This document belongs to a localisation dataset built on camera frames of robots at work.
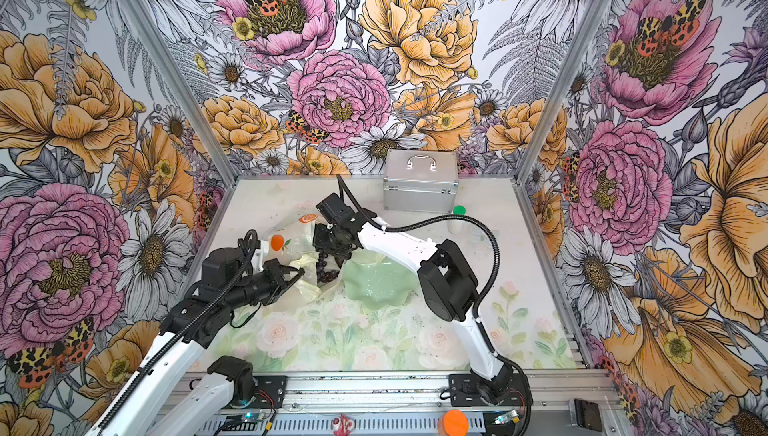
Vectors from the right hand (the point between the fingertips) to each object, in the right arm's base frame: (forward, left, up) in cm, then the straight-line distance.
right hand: (316, 256), depth 86 cm
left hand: (-11, 0, +7) cm, 13 cm away
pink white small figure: (-39, -10, -7) cm, 40 cm away
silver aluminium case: (+29, -32, -1) cm, 43 cm away
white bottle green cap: (+16, -43, -9) cm, 47 cm away
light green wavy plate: (-2, -16, -12) cm, 21 cm away
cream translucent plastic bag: (-2, +4, +10) cm, 11 cm away
